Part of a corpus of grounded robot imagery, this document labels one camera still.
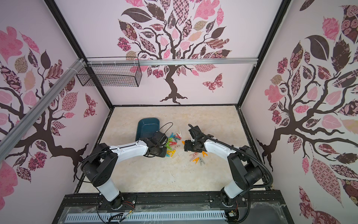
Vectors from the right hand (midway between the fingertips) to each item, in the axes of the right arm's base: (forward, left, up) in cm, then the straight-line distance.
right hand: (188, 146), depth 90 cm
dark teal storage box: (+18, +31, -3) cm, 36 cm away
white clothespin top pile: (+12, +6, -3) cm, 14 cm away
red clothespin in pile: (+5, +10, -4) cm, 12 cm away
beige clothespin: (-4, -4, -3) cm, 7 cm away
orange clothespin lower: (-8, -5, -4) cm, 10 cm away
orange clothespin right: (-3, -11, -5) cm, 12 cm away
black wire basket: (+43, +53, +31) cm, 75 cm away
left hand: (-4, +17, -4) cm, 18 cm away
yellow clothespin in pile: (-2, +11, -4) cm, 12 cm away
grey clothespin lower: (-9, -8, -4) cm, 13 cm away
